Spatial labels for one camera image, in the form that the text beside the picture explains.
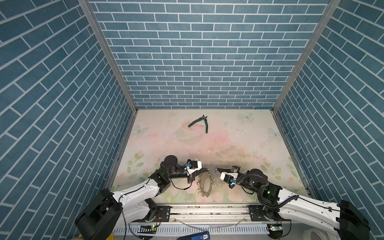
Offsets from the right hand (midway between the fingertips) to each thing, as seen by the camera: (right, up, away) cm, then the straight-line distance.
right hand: (218, 165), depth 74 cm
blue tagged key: (-1, -2, -1) cm, 3 cm away
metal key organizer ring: (-7, -12, +6) cm, 15 cm away
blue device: (-8, -29, -8) cm, 31 cm away
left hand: (-6, -2, -1) cm, 7 cm away
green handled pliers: (-5, +24, +42) cm, 48 cm away
